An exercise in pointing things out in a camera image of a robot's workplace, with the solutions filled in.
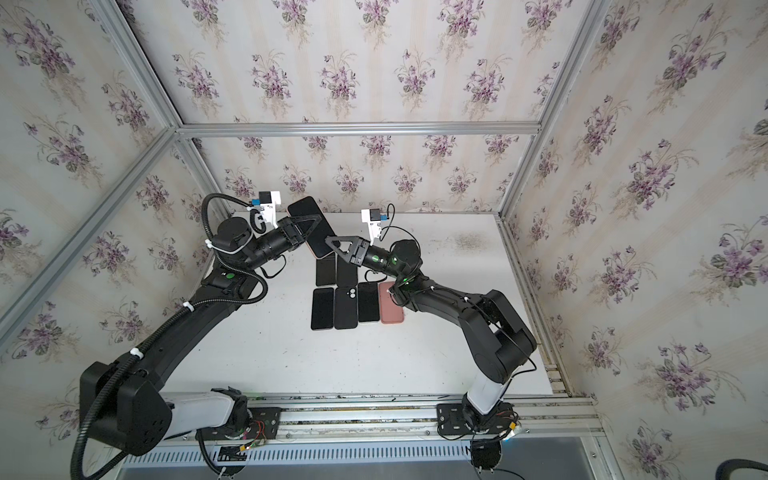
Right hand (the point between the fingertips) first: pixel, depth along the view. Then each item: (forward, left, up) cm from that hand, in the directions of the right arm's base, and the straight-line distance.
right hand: (324, 245), depth 68 cm
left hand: (+6, +1, +5) cm, 7 cm away
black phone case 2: (+1, -2, -33) cm, 33 cm away
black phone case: (+13, -1, -32) cm, 34 cm away
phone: (0, -16, -33) cm, 37 cm away
